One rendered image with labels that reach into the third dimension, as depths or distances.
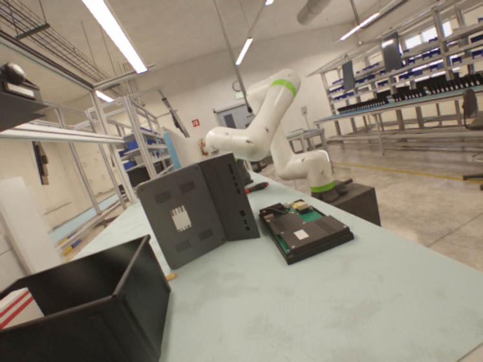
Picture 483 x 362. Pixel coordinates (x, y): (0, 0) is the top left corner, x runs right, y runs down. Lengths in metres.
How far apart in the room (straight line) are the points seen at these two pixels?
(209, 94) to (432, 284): 7.19
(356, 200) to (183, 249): 0.89
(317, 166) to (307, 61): 7.46
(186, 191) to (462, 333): 0.49
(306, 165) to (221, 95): 6.35
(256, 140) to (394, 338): 0.61
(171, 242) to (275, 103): 0.62
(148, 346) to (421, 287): 0.35
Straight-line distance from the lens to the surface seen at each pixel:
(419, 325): 0.32
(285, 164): 1.21
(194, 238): 0.56
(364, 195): 1.24
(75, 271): 0.54
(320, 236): 0.44
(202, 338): 0.37
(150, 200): 0.52
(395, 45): 4.65
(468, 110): 3.08
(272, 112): 0.87
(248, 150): 0.75
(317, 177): 1.15
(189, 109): 7.25
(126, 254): 0.49
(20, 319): 0.53
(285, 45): 8.35
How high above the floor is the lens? 1.24
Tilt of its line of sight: 10 degrees down
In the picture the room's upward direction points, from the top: 19 degrees counter-clockwise
